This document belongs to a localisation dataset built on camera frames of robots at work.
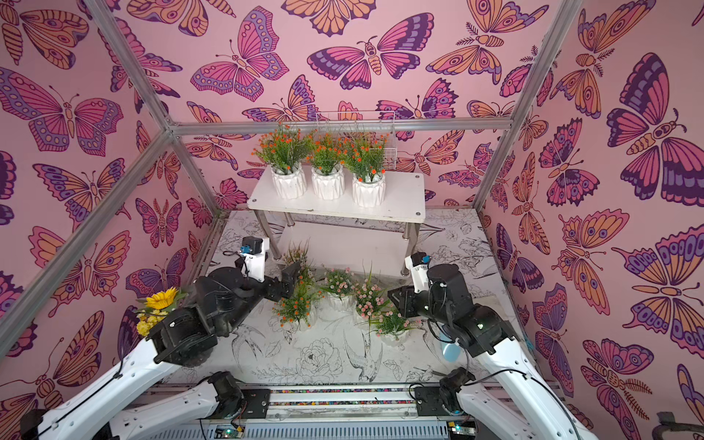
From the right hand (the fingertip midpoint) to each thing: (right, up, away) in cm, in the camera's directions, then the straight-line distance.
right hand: (392, 291), depth 70 cm
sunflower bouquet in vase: (-58, -4, -3) cm, 58 cm away
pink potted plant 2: (-14, -1, +11) cm, 18 cm away
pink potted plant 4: (+2, -13, +10) cm, 16 cm away
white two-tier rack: (-17, +15, +41) cm, 47 cm away
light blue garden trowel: (+19, -21, +12) cm, 31 cm away
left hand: (-26, +9, -5) cm, 28 cm away
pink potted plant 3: (-5, -4, +8) cm, 11 cm away
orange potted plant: (-25, -6, +8) cm, 28 cm away
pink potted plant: (-29, +8, +21) cm, 37 cm away
